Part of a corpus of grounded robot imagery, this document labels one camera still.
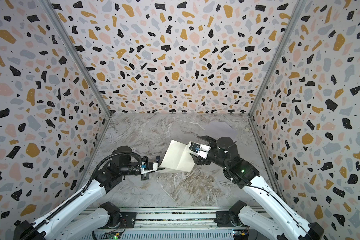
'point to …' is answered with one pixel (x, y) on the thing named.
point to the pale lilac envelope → (217, 129)
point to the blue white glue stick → (158, 159)
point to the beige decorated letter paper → (178, 159)
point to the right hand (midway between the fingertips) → (194, 141)
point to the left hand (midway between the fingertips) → (162, 164)
